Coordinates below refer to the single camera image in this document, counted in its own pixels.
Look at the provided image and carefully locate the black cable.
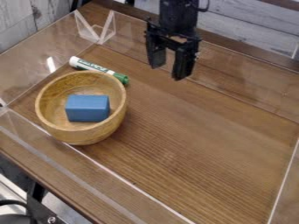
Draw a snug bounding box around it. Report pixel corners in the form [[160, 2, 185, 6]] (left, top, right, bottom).
[[0, 199, 36, 224]]

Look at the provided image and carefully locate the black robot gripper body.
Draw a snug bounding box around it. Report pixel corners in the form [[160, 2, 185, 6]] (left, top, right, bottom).
[[144, 0, 203, 51]]

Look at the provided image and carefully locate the brown wooden bowl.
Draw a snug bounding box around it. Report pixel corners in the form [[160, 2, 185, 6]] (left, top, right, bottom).
[[34, 71, 126, 145]]

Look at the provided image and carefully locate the blue rectangular block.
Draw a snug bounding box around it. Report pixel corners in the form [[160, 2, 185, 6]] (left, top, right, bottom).
[[64, 94, 109, 123]]

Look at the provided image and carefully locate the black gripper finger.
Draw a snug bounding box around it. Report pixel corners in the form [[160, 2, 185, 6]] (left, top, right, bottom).
[[172, 47, 197, 81], [145, 35, 165, 68]]

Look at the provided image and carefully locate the clear acrylic corner bracket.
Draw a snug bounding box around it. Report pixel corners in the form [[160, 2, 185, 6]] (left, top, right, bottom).
[[73, 10, 116, 46]]

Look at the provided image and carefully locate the clear acrylic tray wall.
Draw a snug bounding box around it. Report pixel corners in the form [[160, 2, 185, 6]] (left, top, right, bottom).
[[0, 103, 145, 224]]

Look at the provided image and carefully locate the green white marker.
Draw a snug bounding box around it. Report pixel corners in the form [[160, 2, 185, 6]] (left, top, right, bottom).
[[69, 56, 128, 85]]

